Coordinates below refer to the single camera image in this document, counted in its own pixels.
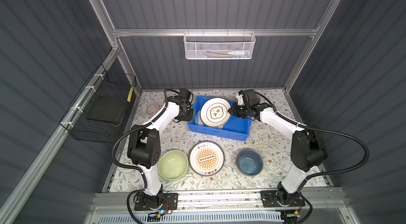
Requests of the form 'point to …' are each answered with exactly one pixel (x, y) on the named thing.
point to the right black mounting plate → (269, 199)
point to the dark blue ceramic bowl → (249, 162)
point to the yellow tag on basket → (130, 95)
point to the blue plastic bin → (237, 128)
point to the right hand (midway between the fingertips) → (229, 110)
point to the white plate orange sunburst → (206, 158)
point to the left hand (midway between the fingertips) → (188, 117)
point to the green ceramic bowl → (172, 165)
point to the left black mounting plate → (170, 202)
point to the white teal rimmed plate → (214, 112)
